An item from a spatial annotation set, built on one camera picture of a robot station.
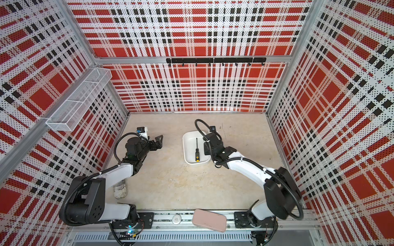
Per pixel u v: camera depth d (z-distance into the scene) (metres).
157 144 0.82
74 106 0.73
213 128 0.74
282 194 0.42
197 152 0.96
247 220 0.65
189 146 1.04
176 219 0.73
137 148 0.69
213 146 0.63
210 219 0.74
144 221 0.74
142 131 0.77
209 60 0.89
